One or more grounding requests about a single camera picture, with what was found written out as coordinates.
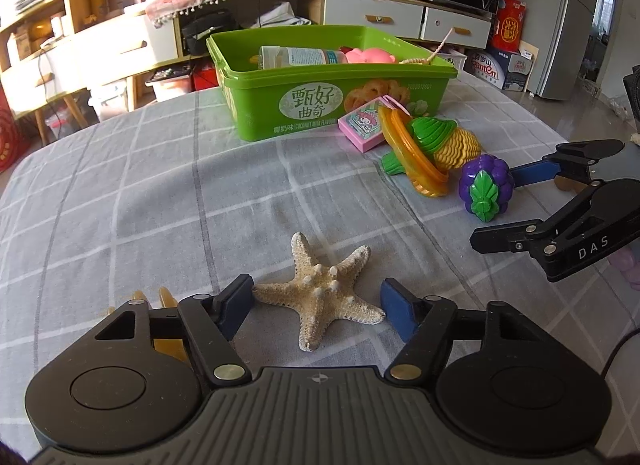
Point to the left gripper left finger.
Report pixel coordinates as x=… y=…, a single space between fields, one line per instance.
x=210 y=322

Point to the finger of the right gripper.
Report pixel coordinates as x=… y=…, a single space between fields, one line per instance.
x=534 y=172
x=531 y=236

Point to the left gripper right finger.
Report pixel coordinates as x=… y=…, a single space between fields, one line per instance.
x=425 y=325

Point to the purple toy grapes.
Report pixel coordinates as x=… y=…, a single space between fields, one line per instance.
x=486 y=186

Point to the toy corn cob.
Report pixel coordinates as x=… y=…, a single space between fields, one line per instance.
x=447 y=145

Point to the dried beige starfish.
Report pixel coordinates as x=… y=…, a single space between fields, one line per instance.
x=321 y=294

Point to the orange plastic toy plate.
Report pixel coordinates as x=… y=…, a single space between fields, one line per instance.
x=422 y=173

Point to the pink card box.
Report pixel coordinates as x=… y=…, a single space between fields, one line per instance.
x=362 y=126

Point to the pink rubber gourd toy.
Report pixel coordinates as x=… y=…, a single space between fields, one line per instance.
x=369 y=55

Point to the clear cotton swab jar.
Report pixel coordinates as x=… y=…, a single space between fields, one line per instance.
x=276 y=57

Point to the yellow plastic toy bowl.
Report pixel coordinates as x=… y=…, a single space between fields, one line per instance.
x=144 y=334

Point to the damon printed carton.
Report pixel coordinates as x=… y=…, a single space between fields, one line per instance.
x=503 y=69

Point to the red gift box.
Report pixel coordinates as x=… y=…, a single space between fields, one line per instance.
x=508 y=25

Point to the silver refrigerator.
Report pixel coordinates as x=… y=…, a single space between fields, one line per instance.
x=560 y=30

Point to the white drawer cabinet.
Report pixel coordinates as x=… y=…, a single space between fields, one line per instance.
x=409 y=20

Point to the green plastic cookie bin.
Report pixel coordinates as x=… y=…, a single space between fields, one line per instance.
x=268 y=103

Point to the red printed bag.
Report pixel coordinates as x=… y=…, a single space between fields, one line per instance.
x=12 y=142

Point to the black bag on shelf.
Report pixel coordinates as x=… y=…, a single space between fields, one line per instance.
x=196 y=32

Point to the wooden shelf unit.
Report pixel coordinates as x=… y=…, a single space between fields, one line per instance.
x=53 y=49

